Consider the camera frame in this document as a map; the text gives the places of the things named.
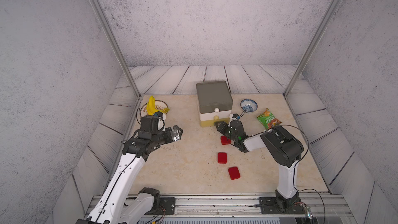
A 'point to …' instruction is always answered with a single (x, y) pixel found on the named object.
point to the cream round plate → (159, 106)
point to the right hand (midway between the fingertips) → (216, 124)
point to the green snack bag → (268, 119)
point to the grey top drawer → (214, 96)
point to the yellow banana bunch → (151, 108)
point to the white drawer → (215, 115)
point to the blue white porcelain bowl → (249, 105)
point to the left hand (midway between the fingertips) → (177, 132)
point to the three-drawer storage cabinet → (208, 122)
